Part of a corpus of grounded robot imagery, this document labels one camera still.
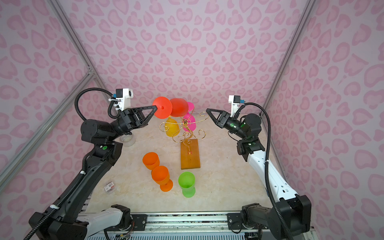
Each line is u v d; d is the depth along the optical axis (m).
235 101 0.60
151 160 0.79
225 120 0.58
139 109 0.50
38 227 0.35
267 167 0.47
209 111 0.64
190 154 0.97
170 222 0.75
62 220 0.37
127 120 0.46
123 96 0.49
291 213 0.39
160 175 0.77
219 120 0.59
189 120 0.75
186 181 0.77
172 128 0.87
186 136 0.85
